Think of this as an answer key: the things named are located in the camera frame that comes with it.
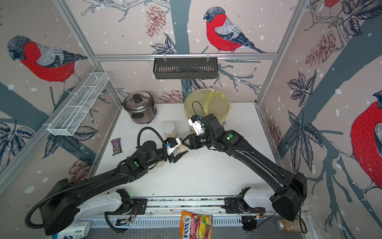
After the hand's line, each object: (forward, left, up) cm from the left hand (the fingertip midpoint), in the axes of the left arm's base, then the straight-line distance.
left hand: (185, 142), depth 73 cm
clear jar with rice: (-4, +2, +1) cm, 5 cm away
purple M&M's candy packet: (+8, +46, -21) cm, 52 cm away
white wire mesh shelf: (+5, +58, +9) cm, 59 cm away
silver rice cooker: (+31, +33, -6) cm, 45 cm away
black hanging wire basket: (+58, +2, +6) cm, 58 cm away
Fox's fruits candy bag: (-33, -5, -18) cm, 38 cm away
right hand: (0, -1, +3) cm, 3 cm away
